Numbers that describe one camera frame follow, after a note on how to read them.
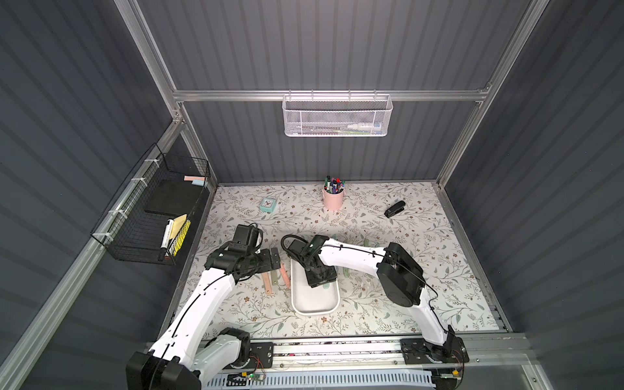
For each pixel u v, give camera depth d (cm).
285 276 90
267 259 71
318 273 75
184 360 39
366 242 99
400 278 53
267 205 109
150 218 73
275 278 89
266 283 89
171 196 77
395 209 108
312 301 82
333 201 108
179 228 63
